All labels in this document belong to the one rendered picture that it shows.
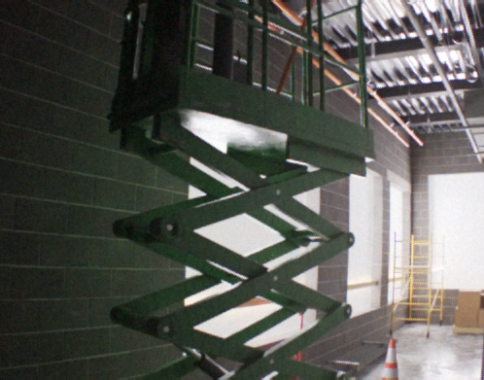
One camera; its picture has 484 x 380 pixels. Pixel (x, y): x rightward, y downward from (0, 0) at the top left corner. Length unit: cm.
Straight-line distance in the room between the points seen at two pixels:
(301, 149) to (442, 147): 911
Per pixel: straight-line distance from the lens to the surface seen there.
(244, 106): 237
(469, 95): 738
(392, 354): 509
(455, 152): 1162
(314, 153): 281
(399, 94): 861
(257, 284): 249
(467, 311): 1007
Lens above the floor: 157
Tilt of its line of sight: 7 degrees up
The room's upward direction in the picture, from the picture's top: 2 degrees clockwise
